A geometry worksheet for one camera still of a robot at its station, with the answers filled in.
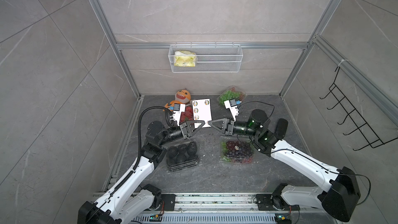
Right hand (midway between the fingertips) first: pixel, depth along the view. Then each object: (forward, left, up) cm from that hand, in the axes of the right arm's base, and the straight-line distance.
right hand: (210, 125), depth 62 cm
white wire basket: (+55, -3, -4) cm, 55 cm away
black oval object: (+17, -47, -32) cm, 60 cm away
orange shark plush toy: (+41, +17, -25) cm, 51 cm away
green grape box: (+45, -19, -26) cm, 55 cm away
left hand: (0, +2, +1) cm, 3 cm away
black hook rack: (-7, -62, -1) cm, 63 cm away
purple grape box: (0, -15, -27) cm, 31 cm away
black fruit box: (-1, +15, -29) cm, 32 cm away
